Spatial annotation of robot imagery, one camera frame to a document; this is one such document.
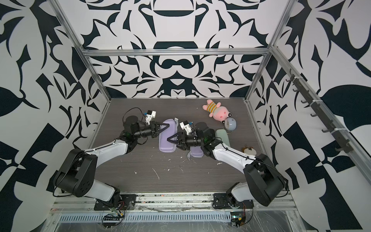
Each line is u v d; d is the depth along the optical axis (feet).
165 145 2.39
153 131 2.37
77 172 1.50
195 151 2.86
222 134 3.20
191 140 2.30
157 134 2.49
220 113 3.41
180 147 2.41
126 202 2.44
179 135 2.30
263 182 1.40
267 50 2.99
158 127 2.48
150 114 2.60
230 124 3.16
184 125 2.50
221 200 2.44
